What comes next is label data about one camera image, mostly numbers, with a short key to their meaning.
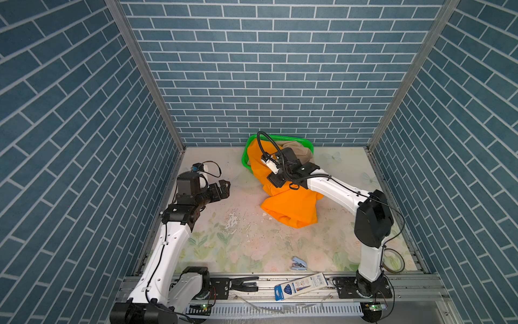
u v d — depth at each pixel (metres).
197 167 0.67
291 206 0.91
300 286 0.74
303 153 1.08
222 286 0.74
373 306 0.72
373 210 0.54
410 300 0.76
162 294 0.39
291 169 0.68
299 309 0.71
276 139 1.15
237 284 0.74
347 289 0.73
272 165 0.77
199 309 0.72
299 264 0.79
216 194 0.68
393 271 0.78
